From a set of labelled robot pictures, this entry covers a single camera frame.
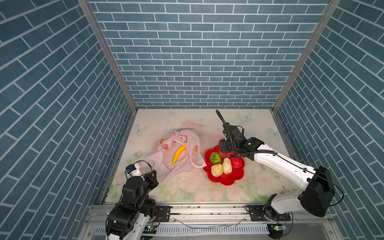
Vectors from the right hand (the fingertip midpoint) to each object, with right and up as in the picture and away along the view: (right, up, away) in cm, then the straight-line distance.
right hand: (221, 141), depth 83 cm
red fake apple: (+10, -12, +2) cm, 16 cm away
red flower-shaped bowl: (+3, -23, +3) cm, 23 cm away
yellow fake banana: (-26, -9, +11) cm, 30 cm away
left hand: (-33, -13, -10) cm, 37 cm away
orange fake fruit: (-1, +2, -6) cm, 7 cm away
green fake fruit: (-3, -10, +4) cm, 11 cm away
